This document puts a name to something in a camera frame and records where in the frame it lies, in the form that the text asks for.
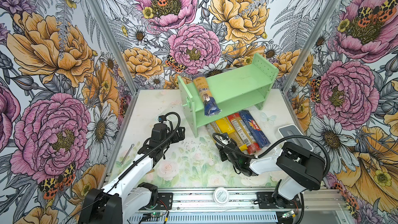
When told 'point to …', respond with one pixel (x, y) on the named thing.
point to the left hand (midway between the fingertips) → (177, 134)
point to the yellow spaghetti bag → (224, 125)
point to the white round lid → (221, 195)
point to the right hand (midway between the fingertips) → (222, 149)
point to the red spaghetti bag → (243, 133)
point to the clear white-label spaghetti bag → (213, 128)
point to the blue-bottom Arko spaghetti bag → (211, 106)
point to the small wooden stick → (132, 145)
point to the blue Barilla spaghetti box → (259, 136)
